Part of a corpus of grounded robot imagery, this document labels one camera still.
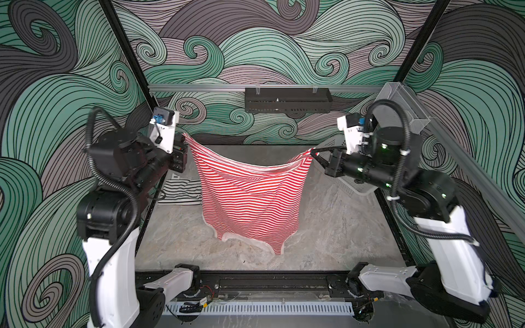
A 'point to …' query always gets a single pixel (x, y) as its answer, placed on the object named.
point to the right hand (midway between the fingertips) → (309, 152)
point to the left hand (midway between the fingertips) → (180, 131)
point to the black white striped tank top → (181, 192)
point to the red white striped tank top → (258, 203)
